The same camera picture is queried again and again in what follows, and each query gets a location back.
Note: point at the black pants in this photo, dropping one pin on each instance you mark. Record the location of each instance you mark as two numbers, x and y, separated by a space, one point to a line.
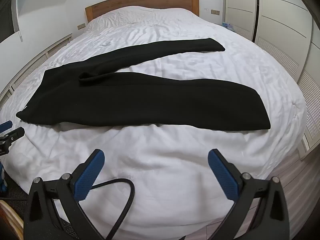
150 100

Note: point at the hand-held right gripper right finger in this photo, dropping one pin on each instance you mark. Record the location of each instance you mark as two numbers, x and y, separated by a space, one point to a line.
223 173

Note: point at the light wooden object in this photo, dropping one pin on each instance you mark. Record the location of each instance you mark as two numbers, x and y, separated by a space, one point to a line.
10 222

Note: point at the white duvet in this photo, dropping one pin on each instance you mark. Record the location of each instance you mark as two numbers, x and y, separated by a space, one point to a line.
162 150

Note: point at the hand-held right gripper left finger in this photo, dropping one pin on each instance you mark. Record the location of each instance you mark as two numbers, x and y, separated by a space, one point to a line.
90 173

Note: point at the blue patterned packet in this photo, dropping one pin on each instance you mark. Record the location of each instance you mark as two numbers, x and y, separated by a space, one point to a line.
227 25

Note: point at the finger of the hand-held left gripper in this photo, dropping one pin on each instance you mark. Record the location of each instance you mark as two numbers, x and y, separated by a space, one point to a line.
17 133
5 126

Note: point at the white wardrobe doors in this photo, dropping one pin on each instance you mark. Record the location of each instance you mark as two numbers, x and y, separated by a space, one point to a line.
280 12

